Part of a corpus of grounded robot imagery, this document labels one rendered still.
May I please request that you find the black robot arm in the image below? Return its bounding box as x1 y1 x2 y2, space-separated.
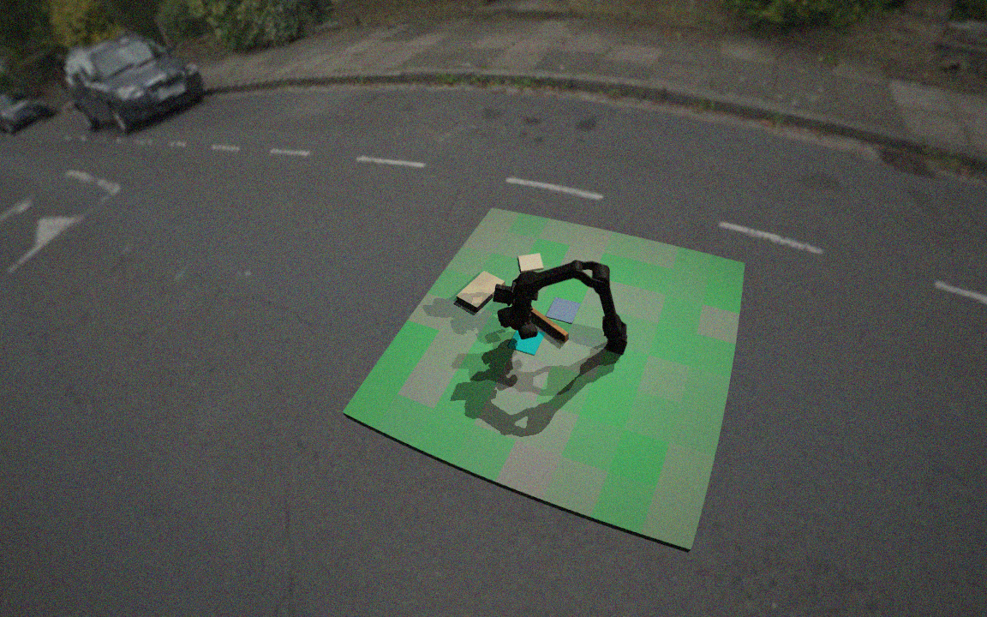
493 260 627 355

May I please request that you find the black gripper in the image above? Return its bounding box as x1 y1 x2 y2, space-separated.
511 299 538 339

